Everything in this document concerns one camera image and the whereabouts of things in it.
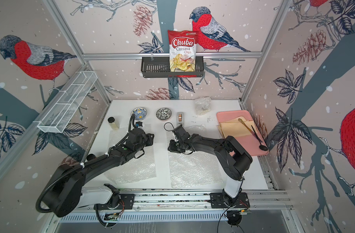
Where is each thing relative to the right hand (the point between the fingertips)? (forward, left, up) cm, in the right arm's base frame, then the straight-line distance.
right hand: (168, 148), depth 89 cm
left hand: (+6, +8, +8) cm, 13 cm away
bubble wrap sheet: (+37, -23, +2) cm, 43 cm away
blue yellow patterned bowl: (+30, +26, -2) cm, 39 cm away
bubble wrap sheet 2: (-12, +17, -3) cm, 21 cm away
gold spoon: (+26, -52, -4) cm, 58 cm away
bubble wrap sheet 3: (-11, -17, -3) cm, 20 cm away
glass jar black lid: (+16, +40, +4) cm, 43 cm away
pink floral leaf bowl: (+30, +7, -2) cm, 31 cm away
